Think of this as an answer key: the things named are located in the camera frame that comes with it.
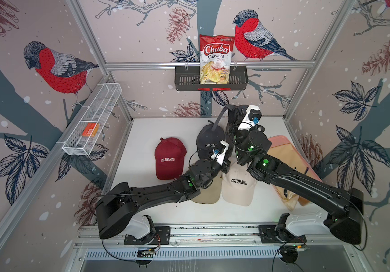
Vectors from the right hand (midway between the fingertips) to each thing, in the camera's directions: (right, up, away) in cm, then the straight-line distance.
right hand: (237, 111), depth 65 cm
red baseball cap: (-32, -22, +30) cm, 49 cm away
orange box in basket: (-62, -7, +6) cm, 62 cm away
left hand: (0, -14, +4) cm, 14 cm away
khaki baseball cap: (-9, -41, +21) cm, 46 cm away
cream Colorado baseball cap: (+5, -36, +20) cm, 42 cm away
